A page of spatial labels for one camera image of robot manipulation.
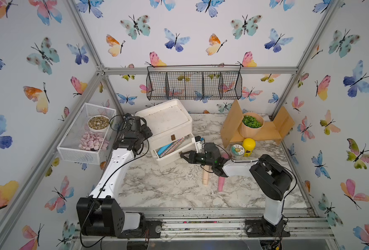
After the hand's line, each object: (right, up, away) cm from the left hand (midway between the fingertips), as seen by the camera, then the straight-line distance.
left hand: (149, 127), depth 82 cm
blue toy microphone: (+7, -12, +7) cm, 15 cm away
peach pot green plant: (+56, +2, +8) cm, 57 cm away
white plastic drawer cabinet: (+11, +1, +2) cm, 12 cm away
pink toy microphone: (+39, -29, +6) cm, 49 cm away
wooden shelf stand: (+75, -2, +19) cm, 77 cm away
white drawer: (+4, -8, -1) cm, 10 cm away
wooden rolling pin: (+30, -27, +7) cm, 41 cm away
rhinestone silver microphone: (+12, -10, +7) cm, 17 cm away
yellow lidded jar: (+56, -10, +11) cm, 58 cm away
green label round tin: (+49, -14, +9) cm, 52 cm away
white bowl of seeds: (-21, +1, -10) cm, 23 cm away
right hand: (+17, -14, +2) cm, 22 cm away
